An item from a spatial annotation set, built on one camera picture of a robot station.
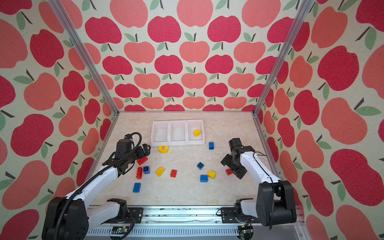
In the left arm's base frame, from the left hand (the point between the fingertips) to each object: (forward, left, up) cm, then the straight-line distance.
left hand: (146, 149), depth 88 cm
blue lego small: (-10, 0, -7) cm, 12 cm away
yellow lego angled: (-10, -8, -9) cm, 16 cm away
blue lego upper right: (+7, -40, -8) cm, 42 cm away
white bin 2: (+19, -18, -9) cm, 28 cm away
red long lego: (-3, +5, -10) cm, 11 cm away
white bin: (+19, -4, -10) cm, 22 cm away
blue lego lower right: (-14, -34, -10) cm, 38 cm away
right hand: (-10, -51, -5) cm, 52 cm away
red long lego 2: (-11, +4, -8) cm, 14 cm away
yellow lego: (-13, -38, -8) cm, 41 cm away
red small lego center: (-11, -16, -10) cm, 22 cm away
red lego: (-11, -49, -9) cm, 51 cm away
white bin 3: (+25, -27, -8) cm, 38 cm away
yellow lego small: (+17, -31, -7) cm, 36 cm away
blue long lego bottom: (-19, +4, -9) cm, 22 cm away
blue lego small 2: (-6, -32, -9) cm, 34 cm away
